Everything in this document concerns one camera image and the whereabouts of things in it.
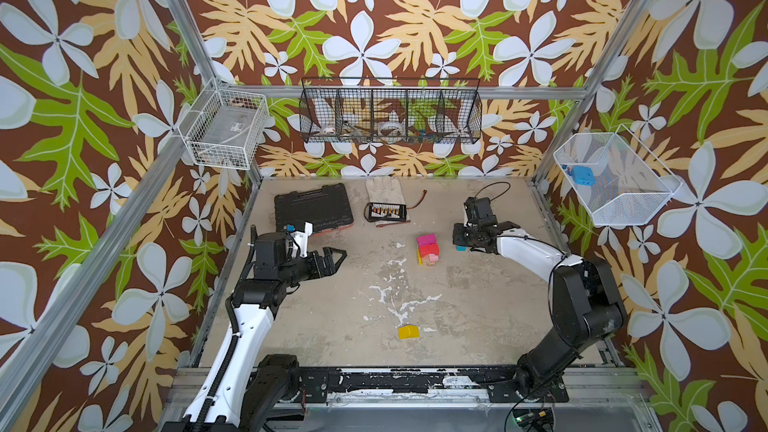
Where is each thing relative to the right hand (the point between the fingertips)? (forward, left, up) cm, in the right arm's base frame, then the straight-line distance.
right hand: (455, 232), depth 95 cm
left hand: (-14, +37, +12) cm, 41 cm away
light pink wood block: (-8, +9, -4) cm, 12 cm away
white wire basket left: (+20, +70, +27) cm, 78 cm away
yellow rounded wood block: (-29, +17, -6) cm, 34 cm away
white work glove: (+24, +22, -6) cm, 34 cm away
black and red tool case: (+13, +45, -3) cm, 47 cm away
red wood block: (-5, +9, -2) cm, 11 cm away
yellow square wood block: (-7, +12, -5) cm, 15 cm away
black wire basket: (+33, +21, +23) cm, 46 cm away
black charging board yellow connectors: (+13, +22, -5) cm, 26 cm away
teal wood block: (-9, +1, +5) cm, 10 cm away
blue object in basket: (+8, -36, +18) cm, 41 cm away
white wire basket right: (+5, -43, +19) cm, 47 cm away
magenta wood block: (0, +9, -5) cm, 10 cm away
